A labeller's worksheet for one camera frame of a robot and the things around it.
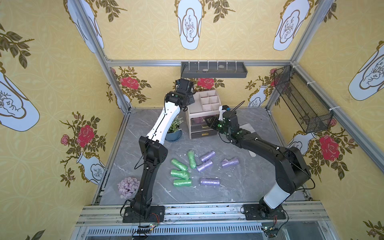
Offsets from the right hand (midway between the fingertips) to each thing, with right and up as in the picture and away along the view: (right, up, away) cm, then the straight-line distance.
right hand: (205, 120), depth 86 cm
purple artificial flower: (-39, -32, -13) cm, 52 cm away
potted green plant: (-18, -7, +4) cm, 20 cm away
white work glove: (+33, -5, +25) cm, 42 cm away
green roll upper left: (-15, -26, +2) cm, 30 cm away
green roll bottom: (-14, -34, -5) cm, 37 cm away
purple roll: (0, -27, +2) cm, 27 cm away
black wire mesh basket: (+59, +5, -3) cm, 59 cm away
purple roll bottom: (+2, -33, -4) cm, 34 cm away
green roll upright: (-8, -21, +7) cm, 23 cm away
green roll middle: (-14, -30, -2) cm, 33 cm away
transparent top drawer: (-4, 0, +2) cm, 4 cm away
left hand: (-8, +13, +4) cm, 16 cm away
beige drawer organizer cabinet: (+1, +9, +2) cm, 10 cm away
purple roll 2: (+15, -25, +3) cm, 29 cm away
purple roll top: (+4, -21, +7) cm, 23 cm away
